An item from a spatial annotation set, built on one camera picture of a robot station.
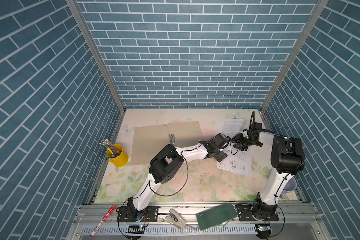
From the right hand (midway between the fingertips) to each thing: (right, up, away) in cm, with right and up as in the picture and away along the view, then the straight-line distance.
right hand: (231, 141), depth 99 cm
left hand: (-9, -5, -4) cm, 11 cm away
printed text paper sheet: (+3, +9, +9) cm, 13 cm away
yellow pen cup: (-67, -9, -15) cm, 70 cm away
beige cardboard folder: (-57, 0, +4) cm, 57 cm away
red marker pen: (-71, -36, -29) cm, 84 cm away
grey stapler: (-35, -34, -28) cm, 56 cm away
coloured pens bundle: (-72, -3, -15) cm, 74 cm away
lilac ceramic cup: (+27, -22, -19) cm, 40 cm away
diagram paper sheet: (+5, -14, -8) cm, 17 cm away
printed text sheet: (-4, -4, -21) cm, 22 cm away
